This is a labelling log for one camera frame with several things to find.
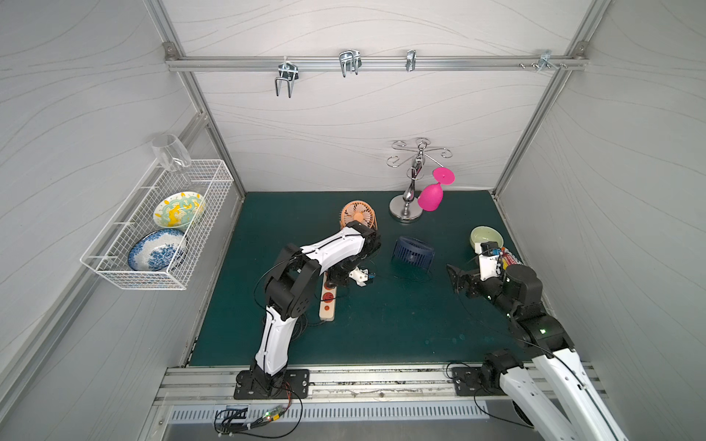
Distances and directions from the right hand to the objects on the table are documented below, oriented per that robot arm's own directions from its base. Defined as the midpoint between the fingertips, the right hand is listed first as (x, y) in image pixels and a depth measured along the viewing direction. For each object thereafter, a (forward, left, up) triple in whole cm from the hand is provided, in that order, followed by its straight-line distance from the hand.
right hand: (465, 261), depth 74 cm
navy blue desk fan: (+9, +12, -10) cm, 18 cm away
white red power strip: (-6, +40, -18) cm, 44 cm away
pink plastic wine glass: (+29, +5, -4) cm, 30 cm away
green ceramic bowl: (+23, -17, -18) cm, 34 cm away
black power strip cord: (-14, +46, -18) cm, 52 cm away
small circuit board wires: (-37, +49, -19) cm, 65 cm away
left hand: (+2, +40, -14) cm, 42 cm away
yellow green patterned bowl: (+4, +76, +13) cm, 78 cm away
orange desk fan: (+27, +31, -12) cm, 42 cm away
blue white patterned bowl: (-8, +76, +13) cm, 77 cm away
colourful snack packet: (+12, -21, -16) cm, 29 cm away
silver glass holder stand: (+37, +11, -18) cm, 42 cm away
